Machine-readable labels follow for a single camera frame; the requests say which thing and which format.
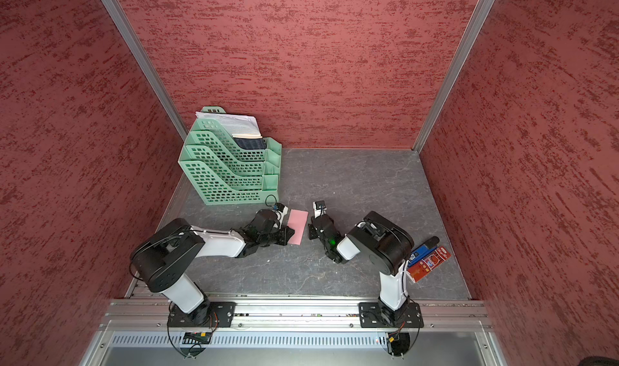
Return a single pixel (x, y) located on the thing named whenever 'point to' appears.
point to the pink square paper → (297, 221)
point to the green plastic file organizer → (223, 173)
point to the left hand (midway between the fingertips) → (292, 236)
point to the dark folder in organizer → (250, 143)
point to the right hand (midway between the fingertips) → (312, 221)
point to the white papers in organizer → (238, 126)
